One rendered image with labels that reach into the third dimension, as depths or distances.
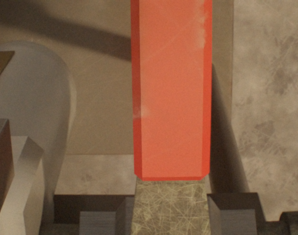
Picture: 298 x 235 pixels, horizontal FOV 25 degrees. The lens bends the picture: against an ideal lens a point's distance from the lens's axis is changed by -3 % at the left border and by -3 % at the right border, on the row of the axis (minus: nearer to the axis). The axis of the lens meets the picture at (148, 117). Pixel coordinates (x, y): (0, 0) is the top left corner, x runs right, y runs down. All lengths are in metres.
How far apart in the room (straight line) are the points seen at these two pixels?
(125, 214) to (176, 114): 0.08
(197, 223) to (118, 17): 0.47
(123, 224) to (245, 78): 0.46
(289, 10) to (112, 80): 0.19
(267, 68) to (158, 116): 0.52
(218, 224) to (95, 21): 0.44
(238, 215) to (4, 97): 0.13
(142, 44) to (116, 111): 0.52
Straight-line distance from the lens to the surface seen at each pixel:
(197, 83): 0.17
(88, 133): 0.69
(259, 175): 0.73
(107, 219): 0.25
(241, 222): 0.25
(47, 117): 0.34
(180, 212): 0.20
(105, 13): 0.65
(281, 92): 0.70
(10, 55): 0.38
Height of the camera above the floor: 0.64
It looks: 68 degrees down
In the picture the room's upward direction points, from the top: 179 degrees counter-clockwise
